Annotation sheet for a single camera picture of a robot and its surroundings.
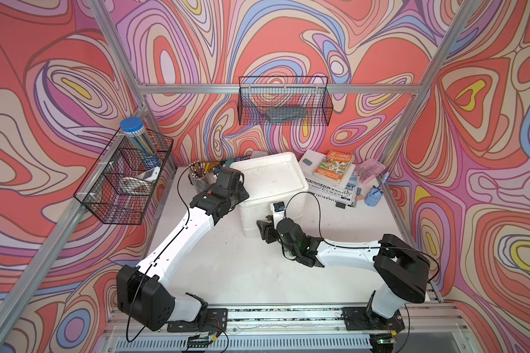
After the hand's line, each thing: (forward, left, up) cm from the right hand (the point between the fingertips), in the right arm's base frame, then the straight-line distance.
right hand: (264, 225), depth 84 cm
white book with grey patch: (+37, -24, -2) cm, 44 cm away
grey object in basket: (+48, -8, +18) cm, 52 cm away
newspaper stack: (+18, -39, -8) cm, 44 cm away
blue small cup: (+16, -50, -5) cm, 53 cm away
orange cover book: (+31, -34, 0) cm, 46 cm away
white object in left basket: (+5, +40, +22) cm, 46 cm away
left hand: (+8, +6, +12) cm, 16 cm away
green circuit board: (-35, +23, -14) cm, 44 cm away
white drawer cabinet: (+14, -2, +12) cm, 18 cm away
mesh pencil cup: (+25, +29, +6) cm, 39 cm away
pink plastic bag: (+39, -57, -11) cm, 70 cm away
